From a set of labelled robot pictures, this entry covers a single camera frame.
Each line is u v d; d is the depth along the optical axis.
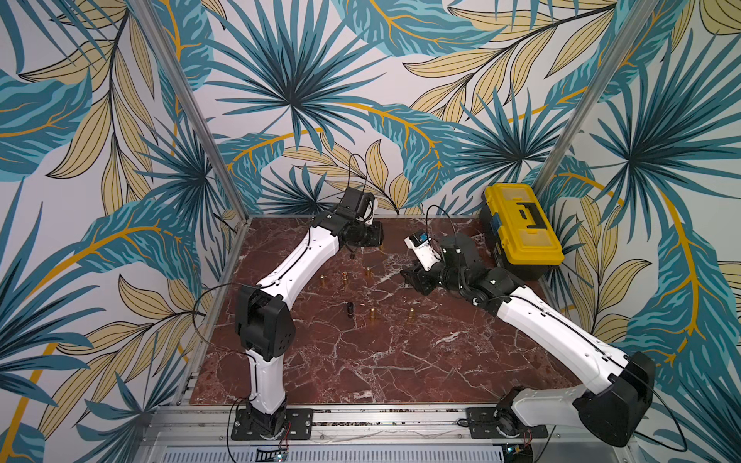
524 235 0.93
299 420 0.74
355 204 0.66
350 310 0.88
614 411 0.38
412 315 0.89
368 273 1.01
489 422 0.73
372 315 0.90
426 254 0.65
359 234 0.70
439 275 0.66
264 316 0.47
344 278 0.98
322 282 1.00
